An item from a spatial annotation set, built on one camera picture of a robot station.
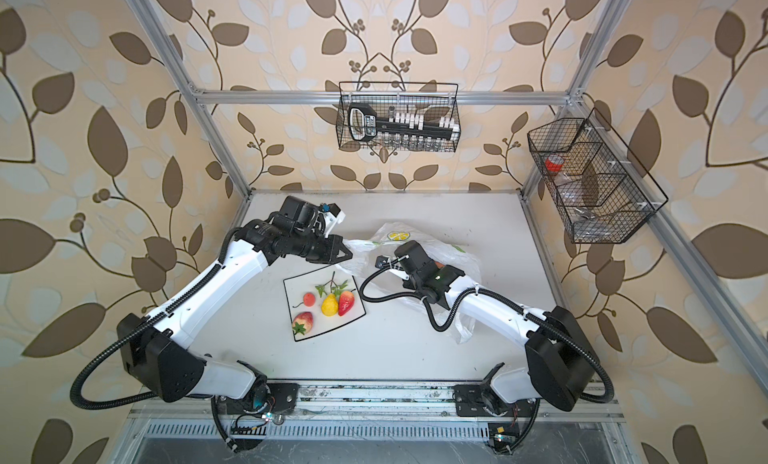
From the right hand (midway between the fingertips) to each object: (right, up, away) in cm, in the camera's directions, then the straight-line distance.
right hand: (418, 259), depth 85 cm
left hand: (-17, +3, -10) cm, 20 cm away
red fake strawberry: (-21, -13, +2) cm, 25 cm away
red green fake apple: (-32, -17, -2) cm, 37 cm away
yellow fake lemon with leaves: (-26, -12, +1) cm, 28 cm away
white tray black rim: (-37, -9, +9) cm, 40 cm away
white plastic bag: (-16, +1, -5) cm, 17 cm away
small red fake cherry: (-33, -13, +4) cm, 35 cm away
